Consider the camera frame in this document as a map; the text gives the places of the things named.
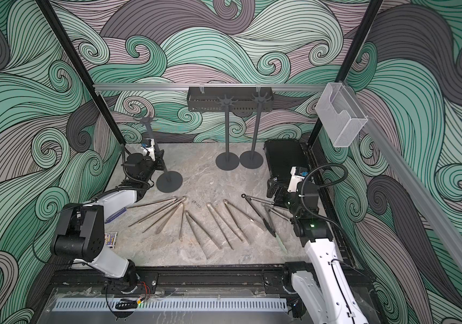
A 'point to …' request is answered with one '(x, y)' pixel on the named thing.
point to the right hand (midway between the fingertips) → (276, 183)
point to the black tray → (283, 155)
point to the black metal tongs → (249, 198)
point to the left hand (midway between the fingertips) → (160, 147)
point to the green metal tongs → (268, 210)
